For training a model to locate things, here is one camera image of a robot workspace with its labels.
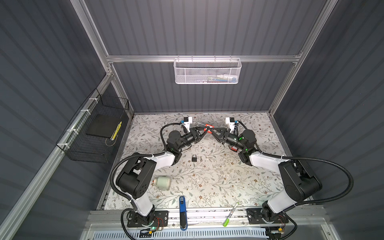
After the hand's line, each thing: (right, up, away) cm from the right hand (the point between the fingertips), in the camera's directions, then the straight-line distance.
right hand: (211, 133), depth 76 cm
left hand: (0, +2, 0) cm, 2 cm away
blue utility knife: (-14, -40, -7) cm, 43 cm away
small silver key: (-5, -18, +18) cm, 26 cm away
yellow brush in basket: (-48, +1, -2) cm, 48 cm away
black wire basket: (-61, -6, -8) cm, 62 cm away
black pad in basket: (-54, +4, -2) cm, 54 cm away
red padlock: (0, +3, +1) cm, 4 cm away
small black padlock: (-9, -18, +18) cm, 27 cm away
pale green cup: (-25, -26, +1) cm, 36 cm away
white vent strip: (-15, -48, -5) cm, 50 cm away
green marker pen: (+7, -43, -4) cm, 44 cm away
